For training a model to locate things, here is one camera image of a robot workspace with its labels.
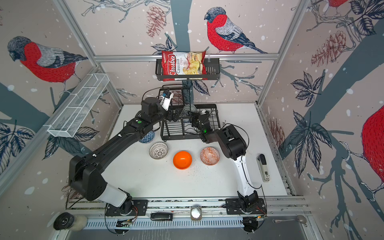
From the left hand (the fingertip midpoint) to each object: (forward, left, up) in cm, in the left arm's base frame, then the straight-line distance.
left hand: (174, 104), depth 78 cm
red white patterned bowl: (-16, -20, -29) cm, 39 cm away
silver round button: (-46, -11, -23) cm, 53 cm away
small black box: (-47, +5, -27) cm, 54 cm away
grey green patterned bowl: (+21, -5, -25) cm, 33 cm away
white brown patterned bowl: (-12, +12, -29) cm, 34 cm away
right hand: (+10, -3, -19) cm, 21 cm away
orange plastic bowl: (-19, -3, -27) cm, 34 cm away
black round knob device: (-48, +43, -20) cm, 68 cm away
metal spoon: (-48, -62, -31) cm, 84 cm away
